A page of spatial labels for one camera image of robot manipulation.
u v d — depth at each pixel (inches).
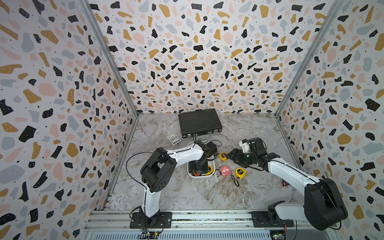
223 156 37.2
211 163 36.4
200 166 30.0
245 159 30.5
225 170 35.4
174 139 40.9
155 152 20.3
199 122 41.4
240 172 34.6
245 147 32.3
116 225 29.0
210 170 34.6
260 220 28.8
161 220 28.9
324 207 16.5
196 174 33.7
